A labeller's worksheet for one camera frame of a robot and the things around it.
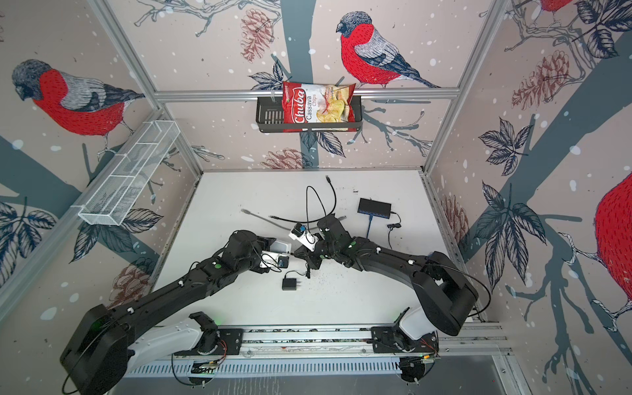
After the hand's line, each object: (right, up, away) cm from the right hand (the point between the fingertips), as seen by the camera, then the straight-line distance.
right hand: (293, 257), depth 80 cm
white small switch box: (-4, +4, 0) cm, 6 cm away
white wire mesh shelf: (-53, +19, -9) cm, 57 cm away
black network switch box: (+34, +15, +23) cm, 44 cm away
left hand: (-8, +4, +3) cm, 10 cm away
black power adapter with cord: (-1, -10, +3) cm, 11 cm away
